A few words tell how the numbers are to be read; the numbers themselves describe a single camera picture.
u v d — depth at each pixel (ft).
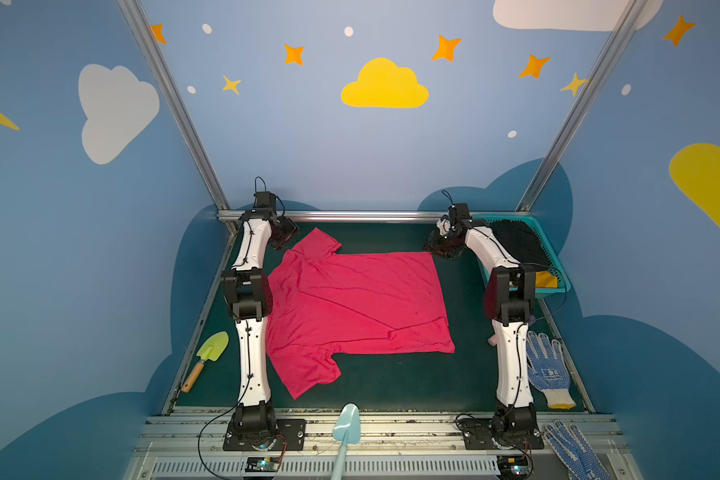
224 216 3.76
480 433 2.45
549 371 2.81
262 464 2.34
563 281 3.06
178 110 2.79
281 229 3.10
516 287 2.26
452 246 3.09
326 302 3.23
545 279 3.28
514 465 2.35
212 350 2.87
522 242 3.55
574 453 2.31
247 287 2.23
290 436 2.46
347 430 2.47
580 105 2.82
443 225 3.23
